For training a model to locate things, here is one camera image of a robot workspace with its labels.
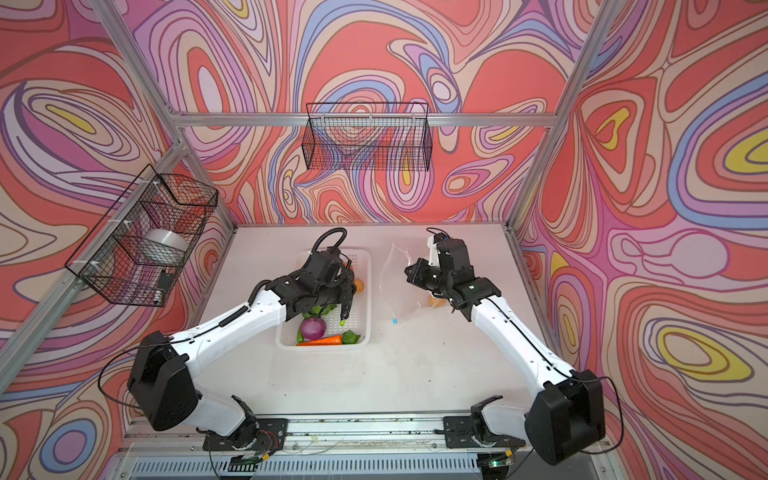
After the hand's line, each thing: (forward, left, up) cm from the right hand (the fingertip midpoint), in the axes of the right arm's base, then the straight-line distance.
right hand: (406, 276), depth 79 cm
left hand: (0, +14, -4) cm, 14 cm away
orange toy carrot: (-11, +24, -16) cm, 30 cm away
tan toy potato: (-1, -10, -13) cm, 16 cm away
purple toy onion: (-7, +27, -15) cm, 32 cm away
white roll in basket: (+1, +57, +14) cm, 59 cm away
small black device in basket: (-3, +61, +5) cm, 61 cm away
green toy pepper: (-10, +17, -15) cm, 25 cm away
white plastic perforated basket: (-3, +14, -18) cm, 24 cm away
